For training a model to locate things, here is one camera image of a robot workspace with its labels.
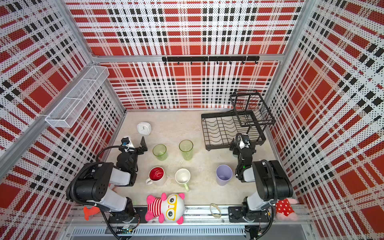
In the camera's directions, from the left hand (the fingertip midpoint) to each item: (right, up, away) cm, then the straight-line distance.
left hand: (136, 140), depth 88 cm
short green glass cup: (+13, -7, +5) cm, 15 cm away
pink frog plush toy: (+79, -32, -18) cm, 87 cm away
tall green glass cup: (+30, -3, -2) cm, 30 cm away
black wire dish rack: (+76, +16, +26) cm, 82 cm away
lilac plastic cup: (+52, -17, -8) cm, 55 cm away
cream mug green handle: (+28, -20, -4) cm, 35 cm away
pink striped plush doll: (+25, -30, -19) cm, 44 cm away
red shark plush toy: (-17, -34, -14) cm, 41 cm away
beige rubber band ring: (+46, -36, -15) cm, 60 cm away
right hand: (+65, 0, +3) cm, 65 cm away
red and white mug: (+13, -21, -3) cm, 25 cm away
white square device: (-1, +7, +15) cm, 17 cm away
